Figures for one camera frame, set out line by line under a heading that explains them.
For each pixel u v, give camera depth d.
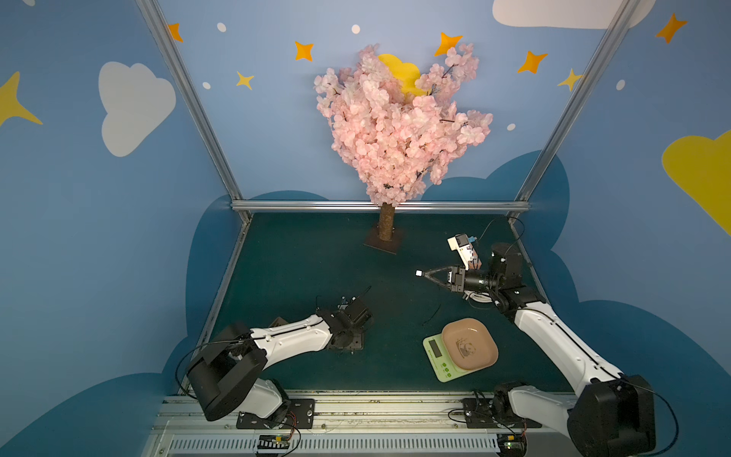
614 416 0.40
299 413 0.75
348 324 0.67
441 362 0.82
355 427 0.73
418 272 0.74
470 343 0.84
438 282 0.71
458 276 0.66
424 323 0.86
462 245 0.69
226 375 0.42
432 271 0.73
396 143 0.75
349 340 0.78
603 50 0.76
